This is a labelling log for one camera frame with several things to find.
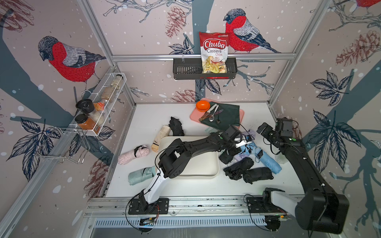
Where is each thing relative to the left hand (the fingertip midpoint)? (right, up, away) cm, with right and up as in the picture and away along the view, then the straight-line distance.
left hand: (242, 145), depth 86 cm
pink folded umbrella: (-62, -4, +2) cm, 62 cm away
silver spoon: (-15, +16, +25) cm, 33 cm away
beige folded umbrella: (-50, +7, +14) cm, 52 cm away
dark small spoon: (-11, +14, +21) cm, 28 cm away
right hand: (+12, +10, -1) cm, 16 cm away
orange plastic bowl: (-22, +25, +28) cm, 44 cm away
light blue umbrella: (+12, -7, +2) cm, 14 cm away
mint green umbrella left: (-60, -16, -5) cm, 63 cm away
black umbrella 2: (+6, -15, -6) cm, 17 cm away
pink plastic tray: (-27, +18, +28) cm, 43 cm away
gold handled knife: (-18, +19, +28) cm, 39 cm away
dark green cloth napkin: (-8, +17, +25) cm, 31 cm away
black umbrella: (-6, -13, -5) cm, 16 cm away
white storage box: (-23, -13, +2) cm, 27 cm away
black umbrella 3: (-10, -8, +3) cm, 13 cm away
